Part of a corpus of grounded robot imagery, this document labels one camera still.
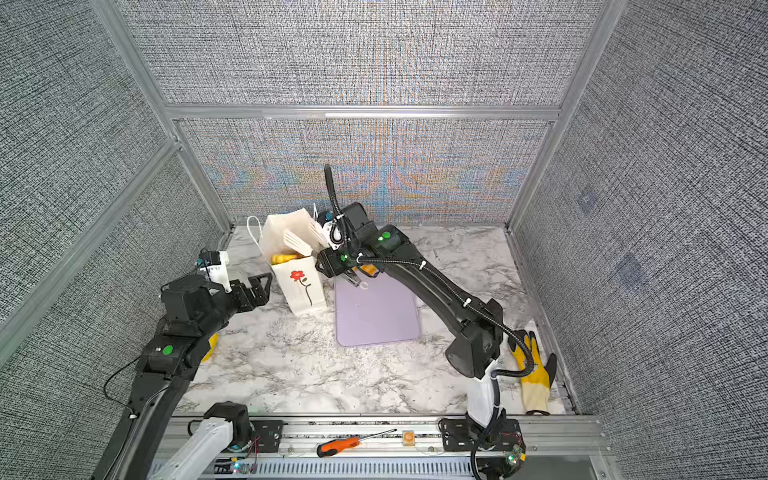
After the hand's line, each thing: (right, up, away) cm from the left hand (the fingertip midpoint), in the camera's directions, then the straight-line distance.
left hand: (260, 275), depth 71 cm
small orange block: (+35, -40, +2) cm, 53 cm away
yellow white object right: (+70, -30, +9) cm, 77 cm away
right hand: (+14, +5, +4) cm, 16 cm away
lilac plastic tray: (+28, -13, +24) cm, 39 cm away
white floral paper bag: (+6, -3, +13) cm, 15 cm away
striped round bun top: (+2, +4, +9) cm, 10 cm away
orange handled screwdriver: (+16, -41, -1) cm, 44 cm away
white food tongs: (+11, +9, +8) cm, 17 cm away
